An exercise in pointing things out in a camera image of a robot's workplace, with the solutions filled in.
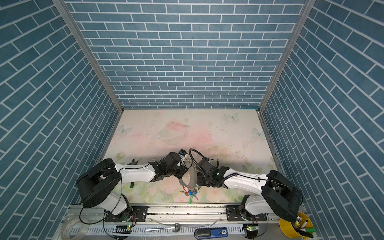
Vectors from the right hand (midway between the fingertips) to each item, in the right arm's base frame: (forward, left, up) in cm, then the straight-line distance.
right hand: (196, 179), depth 84 cm
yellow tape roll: (-20, -42, +7) cm, 47 cm away
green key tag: (-10, +2, -2) cm, 10 cm away
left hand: (+6, +6, -1) cm, 9 cm away
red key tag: (-5, +5, -2) cm, 7 cm away
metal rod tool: (-23, +7, +1) cm, 24 cm away
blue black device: (-25, -5, +4) cm, 25 cm away
